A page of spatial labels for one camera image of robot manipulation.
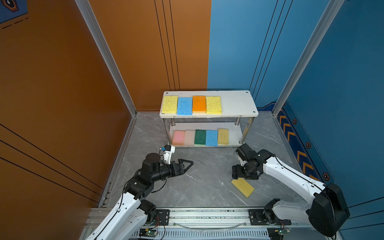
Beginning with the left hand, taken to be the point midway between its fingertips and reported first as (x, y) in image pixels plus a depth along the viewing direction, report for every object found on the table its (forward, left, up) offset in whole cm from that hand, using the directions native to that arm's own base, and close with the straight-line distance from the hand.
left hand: (189, 164), depth 70 cm
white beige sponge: (+24, +1, -12) cm, 27 cm away
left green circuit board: (-25, +18, -21) cm, 38 cm away
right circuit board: (-25, -42, -20) cm, 53 cm away
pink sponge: (+23, +8, -11) cm, 27 cm away
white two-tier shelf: (+48, -14, -19) cm, 53 cm away
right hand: (0, -26, -14) cm, 29 cm away
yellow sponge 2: (+26, -21, -12) cm, 35 cm away
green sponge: (+23, -6, -11) cm, 27 cm away
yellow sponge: (-4, -30, -19) cm, 35 cm away
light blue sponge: (+23, -13, -11) cm, 29 cm away
